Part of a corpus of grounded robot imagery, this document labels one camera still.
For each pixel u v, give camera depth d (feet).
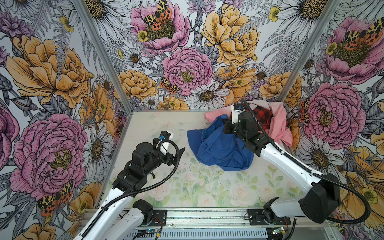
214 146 2.67
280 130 3.19
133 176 1.64
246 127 1.96
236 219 2.45
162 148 2.01
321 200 1.30
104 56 2.92
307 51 2.86
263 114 3.47
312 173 1.42
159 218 2.44
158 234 2.30
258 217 2.41
